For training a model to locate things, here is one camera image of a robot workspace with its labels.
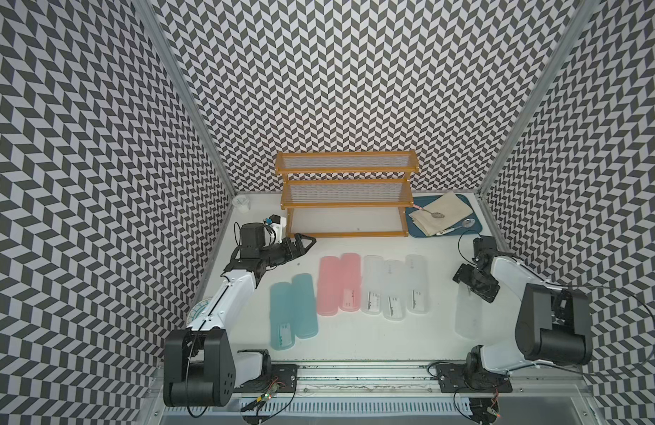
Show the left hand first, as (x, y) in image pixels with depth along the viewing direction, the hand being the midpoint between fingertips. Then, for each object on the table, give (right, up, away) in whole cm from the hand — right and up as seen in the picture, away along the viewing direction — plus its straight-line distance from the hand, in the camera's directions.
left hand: (307, 245), depth 82 cm
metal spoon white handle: (+61, +6, +21) cm, 65 cm away
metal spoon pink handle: (+50, +10, +27) cm, 57 cm away
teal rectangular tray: (+40, +3, +24) cm, 47 cm away
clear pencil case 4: (+53, -23, +4) cm, 58 cm away
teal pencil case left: (-7, -27, -3) cm, 28 cm away
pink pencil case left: (+6, -15, +8) cm, 18 cm away
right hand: (+54, -16, +7) cm, 57 cm away
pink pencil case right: (+14, -18, +5) cm, 23 cm away
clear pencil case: (+22, -15, +9) cm, 28 cm away
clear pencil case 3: (+37, -14, +9) cm, 41 cm away
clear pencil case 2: (+29, -16, +7) cm, 34 cm away
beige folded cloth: (+58, +14, +31) cm, 67 cm away
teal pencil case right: (-2, -22, +7) cm, 23 cm away
